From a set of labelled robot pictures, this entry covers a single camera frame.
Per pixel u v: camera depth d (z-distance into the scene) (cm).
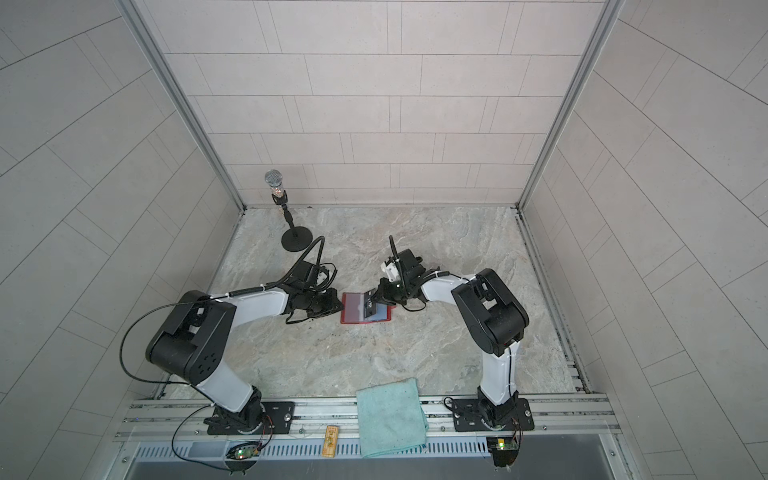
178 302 48
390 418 71
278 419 71
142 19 73
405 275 75
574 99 86
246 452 64
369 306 88
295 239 104
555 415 73
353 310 89
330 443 67
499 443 69
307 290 78
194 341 45
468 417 71
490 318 49
